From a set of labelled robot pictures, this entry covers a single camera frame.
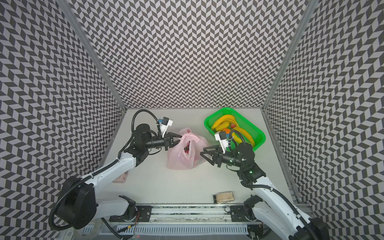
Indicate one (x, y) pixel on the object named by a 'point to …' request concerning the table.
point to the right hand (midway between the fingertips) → (202, 157)
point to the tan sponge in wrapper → (223, 197)
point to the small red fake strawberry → (233, 125)
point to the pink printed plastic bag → (187, 152)
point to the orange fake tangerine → (227, 131)
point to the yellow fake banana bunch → (224, 122)
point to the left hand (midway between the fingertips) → (185, 139)
